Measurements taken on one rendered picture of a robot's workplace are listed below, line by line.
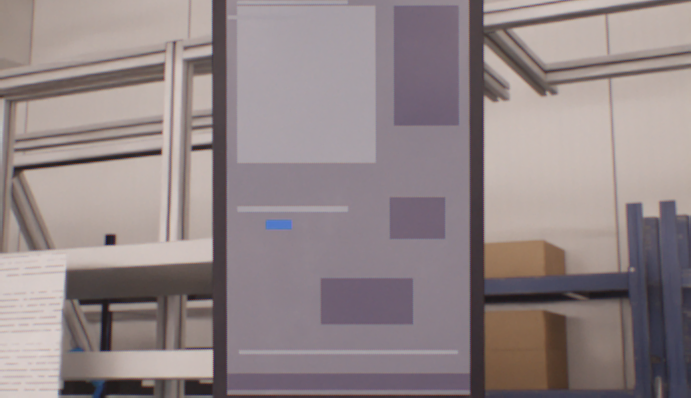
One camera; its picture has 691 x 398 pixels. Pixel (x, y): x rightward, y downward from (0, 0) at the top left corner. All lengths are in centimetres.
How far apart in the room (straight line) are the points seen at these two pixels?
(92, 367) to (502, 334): 285
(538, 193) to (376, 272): 374
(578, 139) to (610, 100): 23
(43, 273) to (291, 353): 58
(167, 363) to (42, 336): 19
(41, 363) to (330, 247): 61
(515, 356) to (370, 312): 320
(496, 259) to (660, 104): 105
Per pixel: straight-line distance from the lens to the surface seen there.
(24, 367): 163
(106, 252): 168
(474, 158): 113
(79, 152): 303
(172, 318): 217
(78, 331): 282
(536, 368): 429
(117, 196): 596
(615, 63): 243
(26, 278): 164
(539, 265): 433
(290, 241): 113
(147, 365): 162
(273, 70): 113
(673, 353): 416
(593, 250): 475
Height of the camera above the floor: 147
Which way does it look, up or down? 11 degrees up
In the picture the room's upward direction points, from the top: straight up
